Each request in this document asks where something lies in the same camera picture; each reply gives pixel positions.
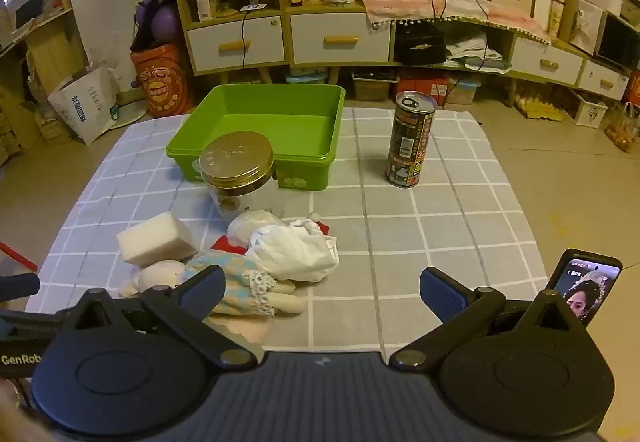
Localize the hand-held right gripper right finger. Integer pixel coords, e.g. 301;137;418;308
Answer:
388;266;590;371

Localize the round white fan base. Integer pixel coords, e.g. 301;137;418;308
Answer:
107;102;147;130

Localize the cream round plush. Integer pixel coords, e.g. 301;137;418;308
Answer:
227;209;286;243

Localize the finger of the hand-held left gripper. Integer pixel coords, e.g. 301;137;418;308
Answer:
0;272;42;304

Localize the white paper bag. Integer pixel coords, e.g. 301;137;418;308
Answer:
47;67;121;145

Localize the low green wooden cabinet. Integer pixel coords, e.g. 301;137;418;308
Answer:
390;15;632;104

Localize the black microwave oven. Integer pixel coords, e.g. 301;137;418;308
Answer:
597;15;640;70

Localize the purple ball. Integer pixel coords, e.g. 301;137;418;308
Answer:
150;5;180;40

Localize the pink table runner cloth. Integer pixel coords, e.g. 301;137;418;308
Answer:
352;0;551;46

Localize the white crate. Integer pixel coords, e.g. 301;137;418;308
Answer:
570;90;608;125

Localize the egg carton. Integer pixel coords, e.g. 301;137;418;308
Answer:
515;92;561;120

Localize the red soft toy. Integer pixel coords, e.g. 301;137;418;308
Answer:
210;221;337;256

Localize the orange printed bag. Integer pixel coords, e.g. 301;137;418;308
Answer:
131;45;193;119

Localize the red stick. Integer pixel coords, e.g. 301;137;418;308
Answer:
0;239;38;273

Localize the white drawer with wooden handle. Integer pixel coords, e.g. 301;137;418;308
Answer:
187;16;286;73
510;38;583;86
290;14;391;64
580;60;630;100

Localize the person's left hand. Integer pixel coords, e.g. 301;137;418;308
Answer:
0;379;36;442

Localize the white sponge block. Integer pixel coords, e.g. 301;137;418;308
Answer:
116;212;198;266

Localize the rag doll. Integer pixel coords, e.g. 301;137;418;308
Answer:
119;249;309;320

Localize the green plastic bin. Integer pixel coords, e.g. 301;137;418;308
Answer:
166;84;347;193

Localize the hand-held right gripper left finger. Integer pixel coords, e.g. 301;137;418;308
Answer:
59;265;258;369

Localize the pink plush toy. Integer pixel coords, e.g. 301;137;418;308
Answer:
204;307;268;348

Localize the glass jar with gold lid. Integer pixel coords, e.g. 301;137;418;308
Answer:
199;132;286;223

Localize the white cloth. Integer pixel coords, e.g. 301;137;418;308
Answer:
244;218;341;284

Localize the white appliance box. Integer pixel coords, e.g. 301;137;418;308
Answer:
575;0;623;56

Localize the purple mat bag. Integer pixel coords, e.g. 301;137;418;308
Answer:
131;0;173;50

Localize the tall black printed can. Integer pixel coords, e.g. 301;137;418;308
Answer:
385;91;437;190

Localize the black box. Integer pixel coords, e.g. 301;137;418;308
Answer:
395;22;447;66

